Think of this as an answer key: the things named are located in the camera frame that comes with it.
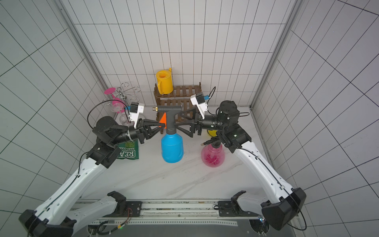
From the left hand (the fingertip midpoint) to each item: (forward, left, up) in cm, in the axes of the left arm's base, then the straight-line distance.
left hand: (162, 127), depth 58 cm
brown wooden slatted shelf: (+36, -5, -15) cm, 39 cm away
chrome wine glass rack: (+34, +30, -12) cm, 47 cm away
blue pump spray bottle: (-7, -4, -5) cm, 9 cm away
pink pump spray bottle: (+4, -25, -32) cm, 41 cm away
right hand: (0, -4, +3) cm, 5 cm away
